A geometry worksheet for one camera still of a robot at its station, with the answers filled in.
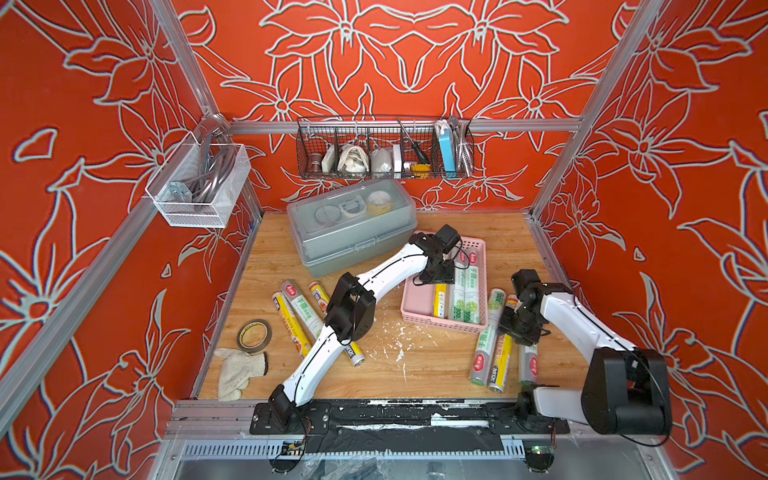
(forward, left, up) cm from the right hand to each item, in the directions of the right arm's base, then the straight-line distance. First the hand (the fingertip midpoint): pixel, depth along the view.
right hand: (501, 332), depth 84 cm
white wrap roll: (-9, -5, 0) cm, 10 cm away
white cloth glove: (-11, +75, -3) cm, 76 cm away
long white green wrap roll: (-2, +5, +1) cm, 5 cm away
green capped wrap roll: (+5, +58, +2) cm, 58 cm away
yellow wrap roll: (+10, +16, +1) cm, 19 cm away
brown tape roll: (-4, +70, -3) cm, 70 cm away
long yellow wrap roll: (-10, +2, 0) cm, 10 cm away
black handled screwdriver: (+49, +23, +28) cm, 61 cm away
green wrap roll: (+14, +6, +1) cm, 15 cm away
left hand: (+16, +13, +4) cm, 21 cm away
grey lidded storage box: (+26, +45, +17) cm, 55 cm away
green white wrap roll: (+14, +10, +1) cm, 17 cm away
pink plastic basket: (+10, +24, 0) cm, 26 cm away
